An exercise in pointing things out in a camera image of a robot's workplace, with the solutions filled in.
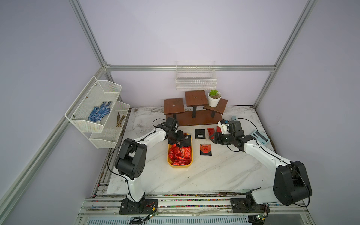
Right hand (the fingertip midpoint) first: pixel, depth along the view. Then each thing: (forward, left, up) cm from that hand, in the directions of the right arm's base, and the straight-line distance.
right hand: (212, 139), depth 88 cm
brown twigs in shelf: (+15, +63, +4) cm, 65 cm away
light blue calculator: (+6, -37, -9) cm, 39 cm away
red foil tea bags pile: (-7, +21, -7) cm, 24 cm away
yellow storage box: (-14, +20, -8) cm, 25 cm away
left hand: (+3, +20, -5) cm, 20 cm away
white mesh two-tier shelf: (+5, +70, +2) cm, 70 cm away
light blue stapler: (+24, -21, -6) cm, 32 cm away
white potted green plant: (+26, -3, +12) cm, 29 cm away
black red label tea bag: (-1, +3, -11) cm, 12 cm away
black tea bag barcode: (+13, +6, -11) cm, 18 cm away
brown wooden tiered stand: (+27, +10, 0) cm, 29 cm away
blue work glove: (+6, +67, +20) cm, 70 cm away
